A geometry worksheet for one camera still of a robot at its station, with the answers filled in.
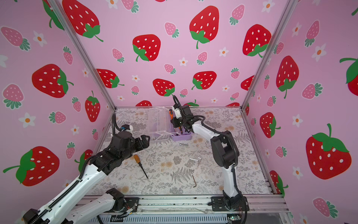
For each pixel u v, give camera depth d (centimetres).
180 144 98
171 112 93
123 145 54
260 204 76
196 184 82
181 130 104
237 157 56
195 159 91
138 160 90
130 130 67
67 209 42
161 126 96
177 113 86
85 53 86
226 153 54
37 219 37
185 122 75
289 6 69
